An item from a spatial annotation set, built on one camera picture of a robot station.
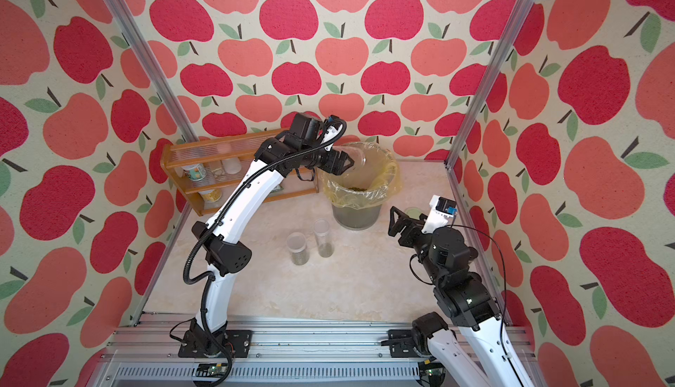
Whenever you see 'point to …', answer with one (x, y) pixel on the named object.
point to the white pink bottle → (232, 165)
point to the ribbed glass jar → (359, 160)
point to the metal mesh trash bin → (360, 219)
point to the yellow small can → (213, 195)
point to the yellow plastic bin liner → (372, 178)
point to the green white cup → (195, 171)
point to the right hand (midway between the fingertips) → (408, 218)
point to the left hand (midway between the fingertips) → (347, 162)
